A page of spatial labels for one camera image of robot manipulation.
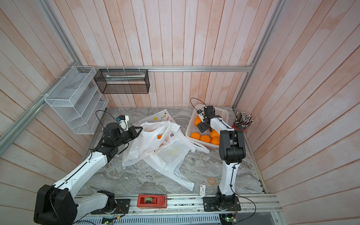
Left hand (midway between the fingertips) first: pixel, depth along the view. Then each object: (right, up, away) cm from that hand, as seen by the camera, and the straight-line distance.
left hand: (143, 129), depth 81 cm
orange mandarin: (+10, -4, -2) cm, 11 cm away
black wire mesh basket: (-22, +36, +25) cm, 49 cm away
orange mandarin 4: (+45, -8, +12) cm, 47 cm away
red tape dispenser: (+7, -37, -9) cm, 39 cm away
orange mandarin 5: (+35, +5, +22) cm, 41 cm away
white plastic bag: (+15, -17, +13) cm, 26 cm away
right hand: (+43, +4, +23) cm, 49 cm away
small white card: (+34, -34, -2) cm, 48 cm away
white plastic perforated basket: (+54, +11, +26) cm, 61 cm away
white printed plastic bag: (+2, -7, -2) cm, 7 cm away
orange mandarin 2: (+39, -7, +14) cm, 42 cm away
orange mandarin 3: (+33, -5, +17) cm, 37 cm away
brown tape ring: (+40, -31, +1) cm, 51 cm away
